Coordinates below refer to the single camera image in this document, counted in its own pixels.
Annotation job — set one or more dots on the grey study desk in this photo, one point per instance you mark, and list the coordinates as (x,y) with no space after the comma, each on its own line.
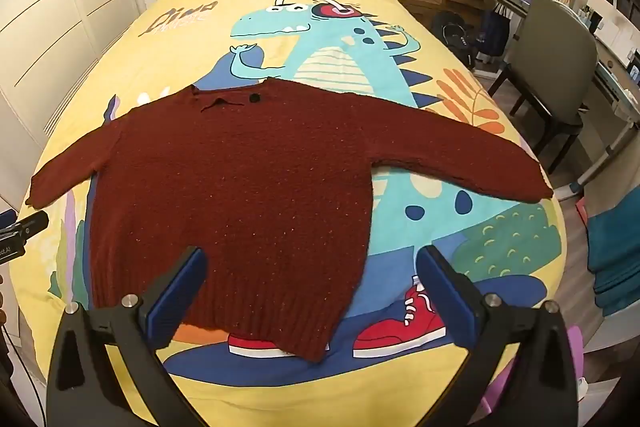
(612,82)

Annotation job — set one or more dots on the teal folded cloth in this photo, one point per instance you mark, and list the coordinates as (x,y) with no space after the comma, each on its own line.
(615,252)

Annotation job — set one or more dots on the person's left hand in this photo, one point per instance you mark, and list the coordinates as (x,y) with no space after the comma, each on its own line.
(2,302)

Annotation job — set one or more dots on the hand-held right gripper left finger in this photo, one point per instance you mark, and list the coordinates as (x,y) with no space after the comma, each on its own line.
(177,294)

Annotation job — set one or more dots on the low wooden nightstand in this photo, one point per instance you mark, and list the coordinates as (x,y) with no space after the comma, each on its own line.
(417,4)

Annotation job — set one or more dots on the dark blue bag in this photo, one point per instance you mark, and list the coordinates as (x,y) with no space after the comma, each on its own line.
(495,32)

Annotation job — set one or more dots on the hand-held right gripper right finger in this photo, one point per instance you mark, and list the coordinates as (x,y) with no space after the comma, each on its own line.
(445,292)

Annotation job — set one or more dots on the dark red knit sweater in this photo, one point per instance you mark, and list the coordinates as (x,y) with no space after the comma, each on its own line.
(240,187)

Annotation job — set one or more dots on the white wardrobe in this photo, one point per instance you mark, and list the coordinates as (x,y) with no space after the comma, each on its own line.
(60,7)

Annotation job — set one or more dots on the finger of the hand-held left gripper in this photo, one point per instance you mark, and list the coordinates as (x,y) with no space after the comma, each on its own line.
(7,218)
(32,224)

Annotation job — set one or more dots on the black backpack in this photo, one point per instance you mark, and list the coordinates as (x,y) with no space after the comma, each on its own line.
(455,37)

